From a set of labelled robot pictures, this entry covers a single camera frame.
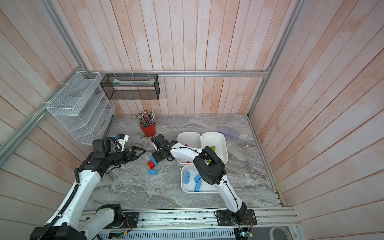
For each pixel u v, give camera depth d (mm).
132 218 732
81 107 724
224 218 732
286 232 687
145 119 999
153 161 914
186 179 842
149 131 1090
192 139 1040
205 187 849
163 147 741
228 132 1062
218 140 1040
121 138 703
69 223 393
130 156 676
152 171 902
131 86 1040
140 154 713
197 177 857
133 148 685
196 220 746
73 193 445
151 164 908
